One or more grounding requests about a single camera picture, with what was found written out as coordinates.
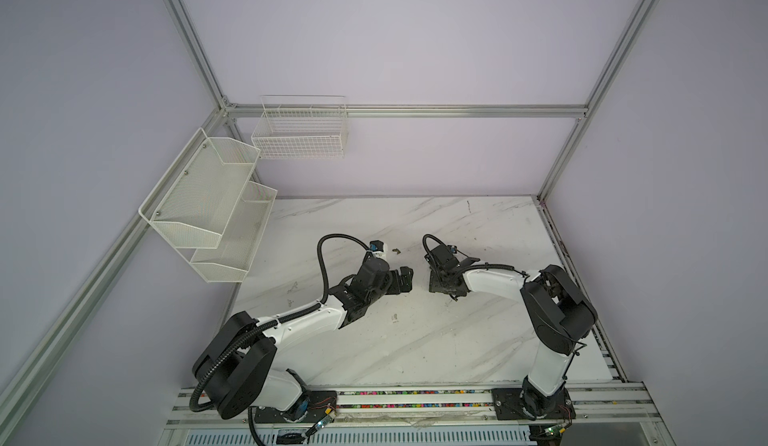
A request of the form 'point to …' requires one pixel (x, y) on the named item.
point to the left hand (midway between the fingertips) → (399, 273)
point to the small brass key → (396, 250)
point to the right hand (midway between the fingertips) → (440, 283)
